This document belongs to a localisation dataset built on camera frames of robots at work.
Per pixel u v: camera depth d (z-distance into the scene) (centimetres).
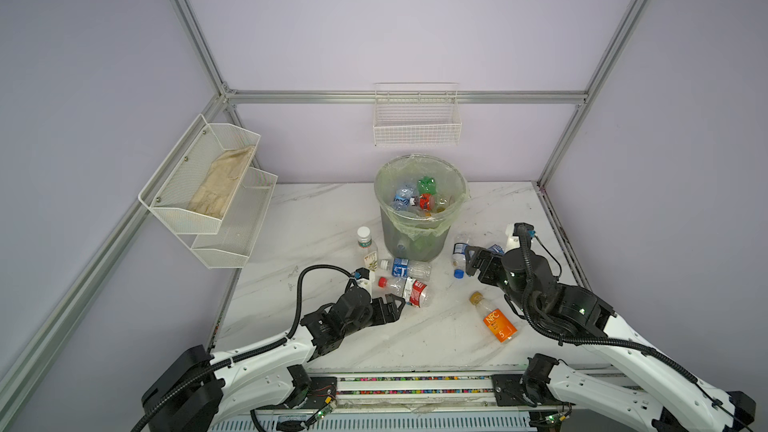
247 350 48
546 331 47
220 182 80
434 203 91
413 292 88
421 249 91
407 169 91
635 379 43
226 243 89
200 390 41
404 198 93
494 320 81
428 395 75
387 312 71
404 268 90
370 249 85
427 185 93
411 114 96
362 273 75
